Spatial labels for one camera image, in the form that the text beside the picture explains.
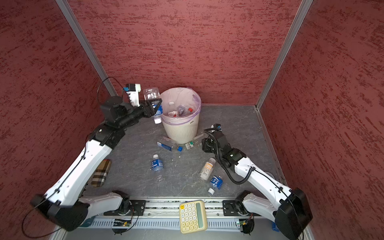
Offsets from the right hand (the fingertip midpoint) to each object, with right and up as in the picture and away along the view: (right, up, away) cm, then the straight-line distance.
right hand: (205, 143), depth 81 cm
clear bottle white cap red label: (-20, +18, +12) cm, 30 cm away
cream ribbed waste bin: (-13, +5, +7) cm, 15 cm away
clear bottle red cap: (-9, +20, +19) cm, 29 cm away
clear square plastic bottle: (-16, +20, +19) cm, 31 cm away
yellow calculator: (-7, -33, -11) cm, 36 cm away
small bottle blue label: (-27, -14, +3) cm, 31 cm away
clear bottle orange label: (+2, -15, +2) cm, 15 cm away
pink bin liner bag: (-11, +28, +13) cm, 33 cm away
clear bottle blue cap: (-24, -3, +14) cm, 28 cm away
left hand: (-22, +21, -15) cm, 33 cm away
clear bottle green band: (-9, -3, +14) cm, 17 cm away
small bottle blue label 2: (+6, -20, -3) cm, 21 cm away
